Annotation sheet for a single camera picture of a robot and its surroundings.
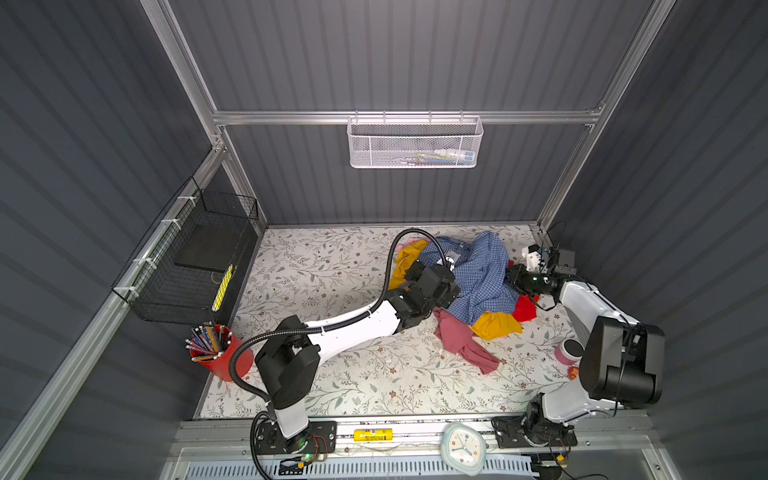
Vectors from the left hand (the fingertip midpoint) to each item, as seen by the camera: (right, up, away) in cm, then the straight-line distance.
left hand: (438, 273), depth 82 cm
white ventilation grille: (+18, -45, -12) cm, 50 cm away
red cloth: (+29, -11, +10) cm, 33 cm away
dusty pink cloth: (+7, -19, +6) cm, 21 cm away
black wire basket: (-62, +2, -9) cm, 63 cm away
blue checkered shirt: (+14, +1, +6) cm, 15 cm away
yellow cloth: (+18, -16, +7) cm, 26 cm away
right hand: (+22, -2, +9) cm, 24 cm away
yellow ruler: (-53, -5, -14) cm, 55 cm away
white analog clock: (+4, -41, -12) cm, 42 cm away
